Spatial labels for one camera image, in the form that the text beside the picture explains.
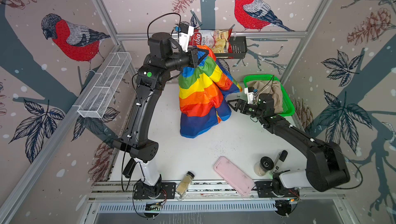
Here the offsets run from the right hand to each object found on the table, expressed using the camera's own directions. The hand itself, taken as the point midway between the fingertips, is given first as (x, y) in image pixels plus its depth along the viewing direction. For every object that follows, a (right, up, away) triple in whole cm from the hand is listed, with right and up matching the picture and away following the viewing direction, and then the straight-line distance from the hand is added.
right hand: (229, 105), depth 82 cm
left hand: (-13, +22, -27) cm, 37 cm away
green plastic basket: (+42, -3, +17) cm, 46 cm away
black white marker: (+26, -28, -3) cm, 39 cm away
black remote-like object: (-51, -31, -7) cm, 60 cm away
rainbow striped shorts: (-15, +9, -12) cm, 21 cm away
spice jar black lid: (-24, -38, -10) cm, 46 cm away
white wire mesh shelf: (-65, +3, -11) cm, 66 cm away
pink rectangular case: (+4, -37, -9) cm, 38 cm away
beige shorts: (+34, +11, +21) cm, 42 cm away
